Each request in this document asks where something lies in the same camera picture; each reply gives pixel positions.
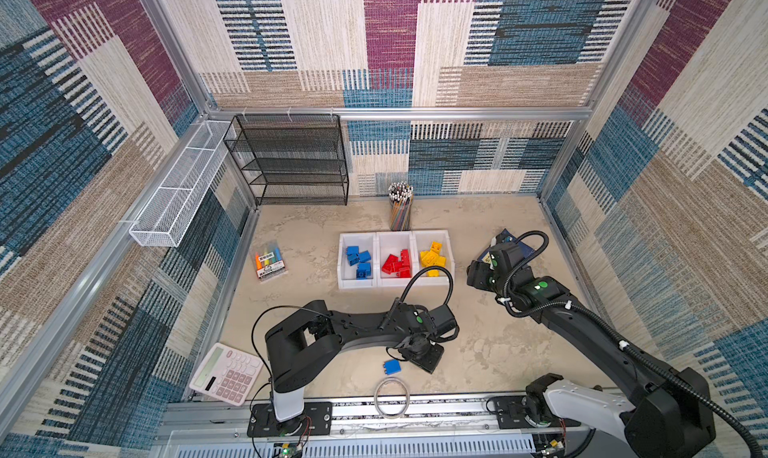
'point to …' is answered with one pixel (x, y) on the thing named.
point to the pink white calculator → (227, 374)
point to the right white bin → (422, 241)
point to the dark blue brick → (352, 253)
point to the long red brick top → (392, 264)
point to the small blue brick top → (364, 256)
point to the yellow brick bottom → (440, 261)
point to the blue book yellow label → (506, 236)
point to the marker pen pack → (270, 261)
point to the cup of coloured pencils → (400, 197)
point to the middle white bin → (392, 242)
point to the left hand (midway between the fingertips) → (432, 362)
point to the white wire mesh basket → (168, 212)
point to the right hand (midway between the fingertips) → (480, 275)
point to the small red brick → (405, 273)
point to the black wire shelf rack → (290, 157)
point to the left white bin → (346, 274)
